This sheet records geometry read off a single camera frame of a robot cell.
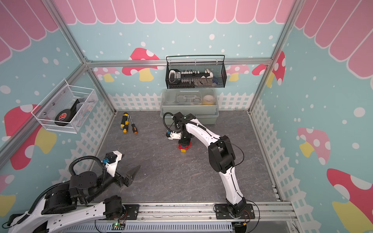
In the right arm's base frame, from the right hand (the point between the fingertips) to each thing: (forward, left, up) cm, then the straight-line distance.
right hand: (186, 141), depth 93 cm
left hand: (-24, +23, +19) cm, 38 cm away
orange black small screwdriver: (+17, +40, -6) cm, 44 cm away
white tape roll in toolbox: (+29, -16, +11) cm, 35 cm away
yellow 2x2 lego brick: (-3, +2, -6) cm, 7 cm away
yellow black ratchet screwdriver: (+22, +48, -6) cm, 53 cm away
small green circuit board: (-44, +34, -10) cm, 56 cm away
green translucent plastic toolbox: (+25, -11, +10) cm, 29 cm away
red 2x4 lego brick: (-3, 0, -3) cm, 4 cm away
